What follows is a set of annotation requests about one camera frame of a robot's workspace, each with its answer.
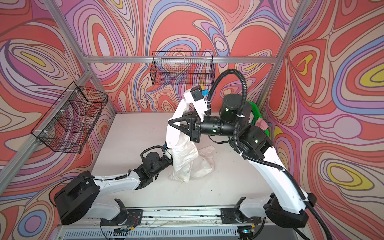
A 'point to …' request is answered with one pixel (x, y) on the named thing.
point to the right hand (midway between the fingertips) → (172, 128)
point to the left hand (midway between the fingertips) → (185, 149)
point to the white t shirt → (189, 160)
